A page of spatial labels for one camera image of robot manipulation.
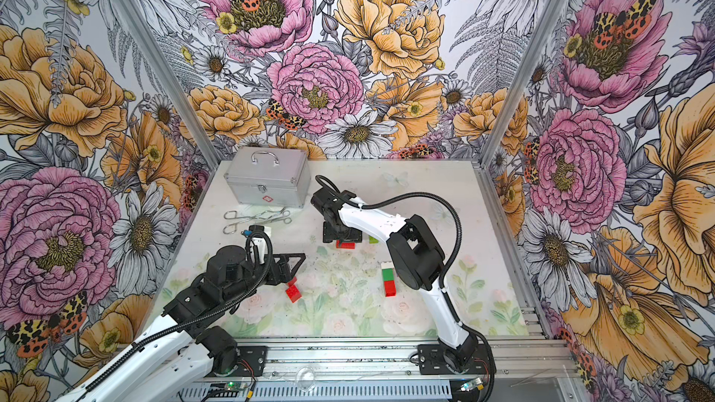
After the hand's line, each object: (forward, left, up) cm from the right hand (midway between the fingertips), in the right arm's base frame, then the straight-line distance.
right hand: (343, 244), depth 93 cm
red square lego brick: (-15, +14, -1) cm, 21 cm away
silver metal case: (+20, +24, +12) cm, 34 cm away
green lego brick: (-9, -14, -4) cm, 18 cm away
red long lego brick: (+2, -1, -4) cm, 4 cm away
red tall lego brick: (-14, -14, -2) cm, 21 cm away
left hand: (-12, +12, +12) cm, 21 cm away
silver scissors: (+15, +24, -4) cm, 28 cm away
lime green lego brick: (+3, -10, -3) cm, 11 cm away
